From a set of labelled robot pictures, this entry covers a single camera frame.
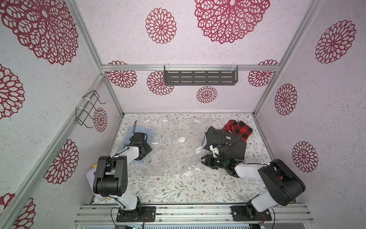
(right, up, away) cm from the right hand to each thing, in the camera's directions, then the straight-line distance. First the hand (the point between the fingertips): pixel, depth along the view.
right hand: (199, 159), depth 89 cm
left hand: (-35, +4, +8) cm, 36 cm away
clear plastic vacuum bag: (-15, +8, +12) cm, 21 cm away
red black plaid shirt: (+32, +20, +18) cm, 42 cm away
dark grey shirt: (+22, +8, +6) cm, 24 cm away
